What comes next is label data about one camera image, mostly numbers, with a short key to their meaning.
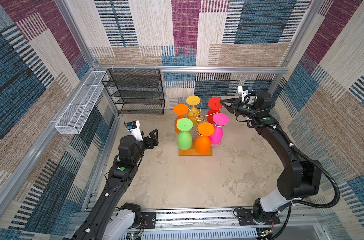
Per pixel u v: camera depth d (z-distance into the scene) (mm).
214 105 760
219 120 711
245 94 719
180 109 749
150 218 741
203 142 723
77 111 937
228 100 740
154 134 676
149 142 651
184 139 744
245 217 731
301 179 440
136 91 1093
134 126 618
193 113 856
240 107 689
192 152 812
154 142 674
